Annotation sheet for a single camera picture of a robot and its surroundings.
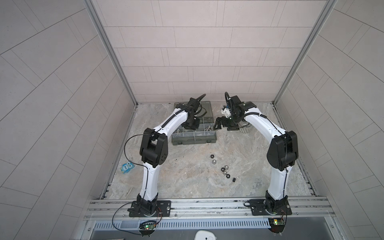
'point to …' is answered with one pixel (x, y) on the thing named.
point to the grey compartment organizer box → (206, 132)
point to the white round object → (204, 235)
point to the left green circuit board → (147, 227)
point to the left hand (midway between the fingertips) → (197, 125)
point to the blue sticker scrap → (126, 167)
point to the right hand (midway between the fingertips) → (220, 127)
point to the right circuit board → (277, 225)
